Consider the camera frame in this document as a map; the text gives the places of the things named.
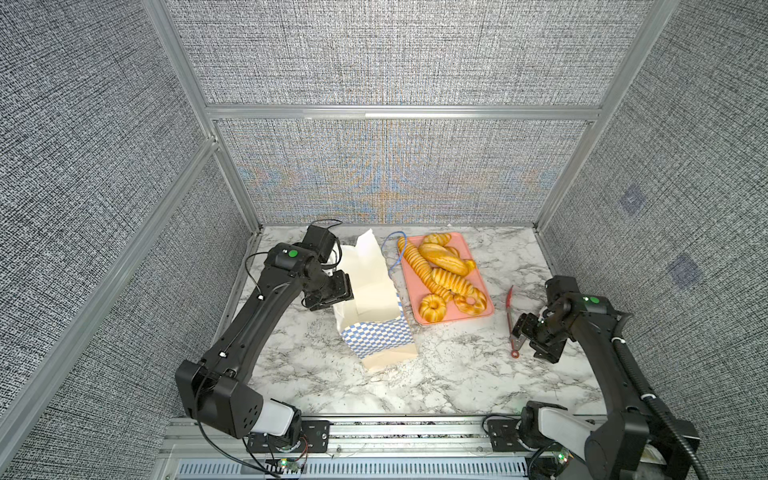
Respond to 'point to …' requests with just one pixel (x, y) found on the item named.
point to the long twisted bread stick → (422, 270)
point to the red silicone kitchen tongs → (516, 342)
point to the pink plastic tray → (419, 289)
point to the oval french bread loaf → (441, 256)
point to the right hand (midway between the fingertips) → (523, 339)
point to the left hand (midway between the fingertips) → (345, 298)
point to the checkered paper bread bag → (375, 325)
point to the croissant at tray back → (437, 238)
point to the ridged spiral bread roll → (453, 282)
